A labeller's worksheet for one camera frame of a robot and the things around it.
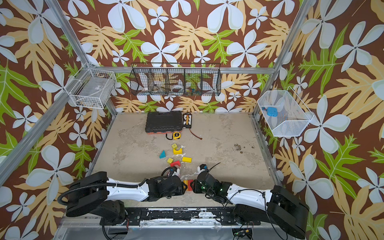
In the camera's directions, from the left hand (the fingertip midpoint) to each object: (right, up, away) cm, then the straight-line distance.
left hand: (187, 186), depth 82 cm
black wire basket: (-8, +65, +16) cm, 68 cm away
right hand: (+2, +1, 0) cm, 2 cm away
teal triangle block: (-17, +15, +15) cm, 27 cm away
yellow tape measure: (-8, +28, +22) cm, 36 cm away
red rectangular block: (+1, 0, 0) cm, 1 cm away
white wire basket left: (-56, +57, +4) cm, 80 cm away
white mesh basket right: (+57, +39, -4) cm, 69 cm away
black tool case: (-18, +38, +29) cm, 51 cm away
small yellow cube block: (-11, +12, +10) cm, 19 cm away
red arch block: (-7, +11, +9) cm, 16 cm away
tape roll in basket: (-7, +60, +16) cm, 62 cm away
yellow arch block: (-8, +17, +14) cm, 23 cm away
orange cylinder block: (0, +2, +1) cm, 2 cm away
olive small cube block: (-9, +21, +16) cm, 28 cm away
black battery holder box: (-1, +38, +32) cm, 50 cm away
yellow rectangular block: (-1, +12, +14) cm, 18 cm away
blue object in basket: (+50, +42, +4) cm, 66 cm away
